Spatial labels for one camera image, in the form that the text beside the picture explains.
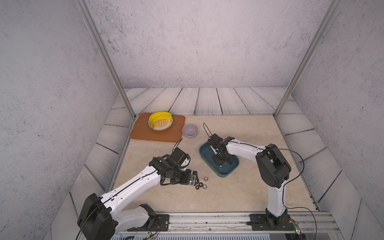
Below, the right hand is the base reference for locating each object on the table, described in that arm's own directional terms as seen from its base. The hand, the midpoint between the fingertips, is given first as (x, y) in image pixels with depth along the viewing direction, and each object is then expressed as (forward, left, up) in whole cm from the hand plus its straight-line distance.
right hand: (220, 159), depth 94 cm
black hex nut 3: (-17, +15, -1) cm, 22 cm away
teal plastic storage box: (+4, +9, +1) cm, 10 cm away
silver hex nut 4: (-16, +10, -1) cm, 19 cm away
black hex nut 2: (-15, +13, 0) cm, 20 cm away
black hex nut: (-2, -6, -1) cm, 6 cm away
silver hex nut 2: (-3, -2, +1) cm, 3 cm away
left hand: (-19, +16, +11) cm, 27 cm away
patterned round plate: (+29, +41, 0) cm, 51 cm away
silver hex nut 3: (-12, +9, -1) cm, 15 cm away
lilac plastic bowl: (+22, +20, +2) cm, 30 cm away
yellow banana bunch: (+34, +46, +5) cm, 57 cm away
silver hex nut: (-5, +1, 0) cm, 5 cm away
